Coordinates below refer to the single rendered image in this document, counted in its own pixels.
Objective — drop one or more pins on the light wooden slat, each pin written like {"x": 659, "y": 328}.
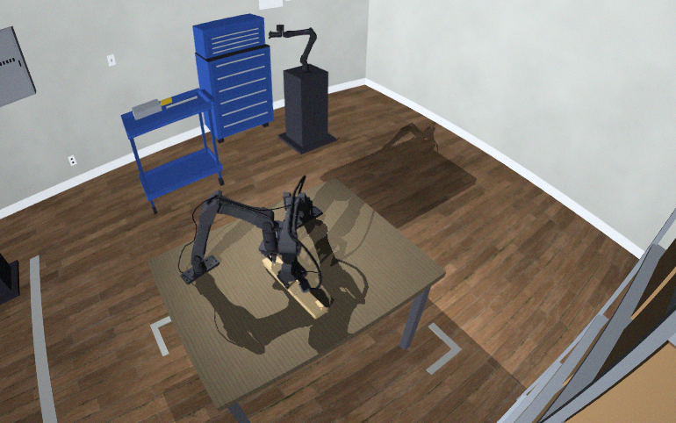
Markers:
{"x": 275, "y": 267}

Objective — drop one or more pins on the pale yellow flat bar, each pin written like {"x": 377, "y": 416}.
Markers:
{"x": 311, "y": 304}

